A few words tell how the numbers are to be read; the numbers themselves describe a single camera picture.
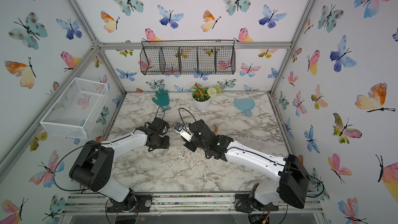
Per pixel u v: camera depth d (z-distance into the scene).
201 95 0.98
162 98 1.17
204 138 0.56
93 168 0.45
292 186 0.39
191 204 0.75
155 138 0.70
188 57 0.98
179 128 0.62
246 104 1.12
